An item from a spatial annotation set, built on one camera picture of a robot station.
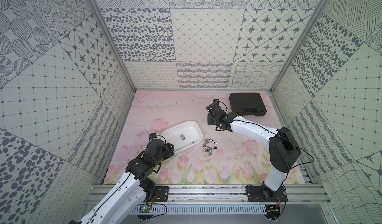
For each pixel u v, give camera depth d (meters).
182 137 0.93
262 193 0.67
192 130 0.96
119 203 0.47
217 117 0.68
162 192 0.74
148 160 0.59
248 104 1.11
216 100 0.80
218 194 0.76
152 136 0.72
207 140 0.93
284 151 0.47
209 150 0.88
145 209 0.71
